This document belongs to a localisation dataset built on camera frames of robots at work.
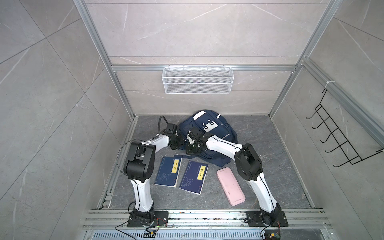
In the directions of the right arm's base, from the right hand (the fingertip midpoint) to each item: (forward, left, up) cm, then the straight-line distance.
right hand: (186, 151), depth 95 cm
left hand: (+9, +1, +1) cm, 9 cm away
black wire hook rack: (-15, -70, +30) cm, 77 cm away
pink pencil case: (-25, -26, -1) cm, 36 cm away
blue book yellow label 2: (-17, -5, -2) cm, 17 cm away
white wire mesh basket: (+41, -9, +27) cm, 49 cm away
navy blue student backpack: (+21, -20, +2) cm, 29 cm away
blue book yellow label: (-12, +11, -2) cm, 16 cm away
